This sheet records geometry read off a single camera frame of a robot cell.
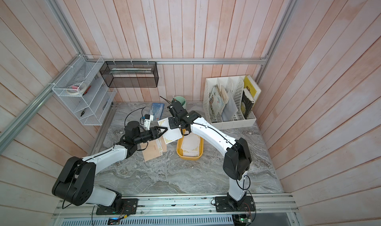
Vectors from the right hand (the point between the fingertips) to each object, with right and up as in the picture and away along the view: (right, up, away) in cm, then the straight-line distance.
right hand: (173, 120), depth 85 cm
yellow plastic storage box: (+3, -20, +7) cm, 21 cm away
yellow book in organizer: (+50, +22, +9) cm, 56 cm away
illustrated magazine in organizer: (+28, +13, +13) cm, 33 cm away
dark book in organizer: (+48, +11, +11) cm, 50 cm away
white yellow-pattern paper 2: (0, -7, -6) cm, 10 cm away
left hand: (-4, -6, -2) cm, 7 cm away
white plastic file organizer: (+43, +25, +21) cm, 54 cm away
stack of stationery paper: (+10, -16, +10) cm, 22 cm away
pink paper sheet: (-14, -19, +7) cm, 25 cm away
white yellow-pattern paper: (-10, -17, +10) cm, 22 cm away
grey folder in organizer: (+37, +7, +13) cm, 40 cm away
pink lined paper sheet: (-7, -16, +10) cm, 20 cm away
